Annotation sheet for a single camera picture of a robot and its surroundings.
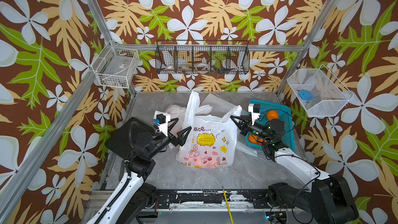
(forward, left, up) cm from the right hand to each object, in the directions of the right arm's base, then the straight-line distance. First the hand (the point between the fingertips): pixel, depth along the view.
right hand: (231, 118), depth 73 cm
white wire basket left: (+29, +62, +8) cm, 69 cm away
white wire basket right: (+16, -51, 0) cm, 53 cm away
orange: (+18, -33, -22) cm, 43 cm away
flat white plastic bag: (+27, 0, -24) cm, 36 cm away
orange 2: (0, -16, -21) cm, 27 cm away
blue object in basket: (+17, -44, -2) cm, 47 cm away
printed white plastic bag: (+13, +28, -12) cm, 33 cm away
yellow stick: (-33, +1, -28) cm, 43 cm away
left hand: (-4, +22, +3) cm, 23 cm away
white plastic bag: (-7, +9, -11) cm, 16 cm away
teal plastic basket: (+16, -40, -20) cm, 47 cm away
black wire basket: (+45, +13, +5) cm, 47 cm away
